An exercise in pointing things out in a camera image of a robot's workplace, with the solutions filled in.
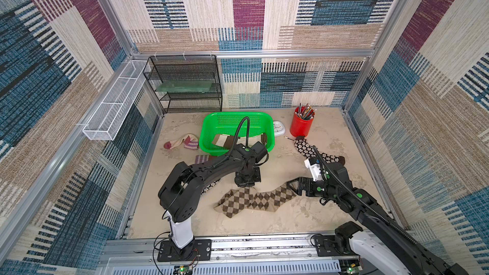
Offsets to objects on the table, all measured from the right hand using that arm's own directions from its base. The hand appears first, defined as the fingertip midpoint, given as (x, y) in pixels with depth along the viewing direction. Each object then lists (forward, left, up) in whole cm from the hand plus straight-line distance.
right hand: (295, 187), depth 78 cm
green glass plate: (+45, +49, +17) cm, 69 cm away
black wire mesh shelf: (+58, +51, +19) cm, 80 cm away
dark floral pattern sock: (+24, -12, -11) cm, 29 cm away
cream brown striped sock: (+30, +31, -9) cm, 44 cm away
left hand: (+3, +16, -5) cm, 17 cm away
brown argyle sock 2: (-3, +25, -6) cm, 26 cm away
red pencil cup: (+34, -9, +1) cm, 35 cm away
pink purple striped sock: (+29, +49, -7) cm, 58 cm away
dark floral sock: (+6, +35, -9) cm, 37 cm away
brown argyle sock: (-2, +9, -10) cm, 14 cm away
